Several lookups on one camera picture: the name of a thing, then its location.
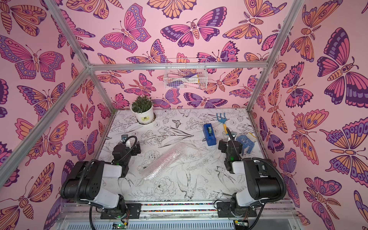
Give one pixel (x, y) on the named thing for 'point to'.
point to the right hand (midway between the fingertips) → (231, 140)
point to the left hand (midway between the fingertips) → (133, 140)
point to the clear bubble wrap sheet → (175, 152)
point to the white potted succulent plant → (143, 108)
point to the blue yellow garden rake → (223, 120)
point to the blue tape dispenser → (208, 132)
